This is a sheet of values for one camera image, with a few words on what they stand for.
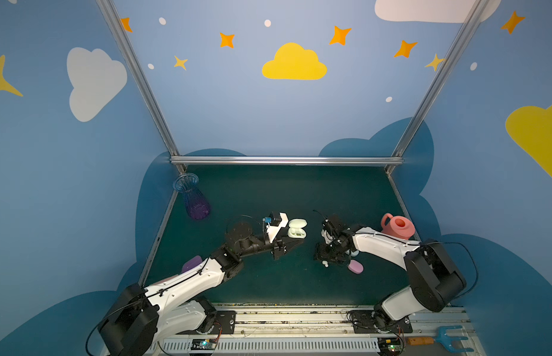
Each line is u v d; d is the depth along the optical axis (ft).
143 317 1.31
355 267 2.83
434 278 1.47
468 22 2.38
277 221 1.93
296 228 2.22
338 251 2.51
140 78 2.76
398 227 2.83
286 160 3.69
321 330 2.43
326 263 2.85
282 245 2.05
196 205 3.39
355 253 2.90
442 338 2.35
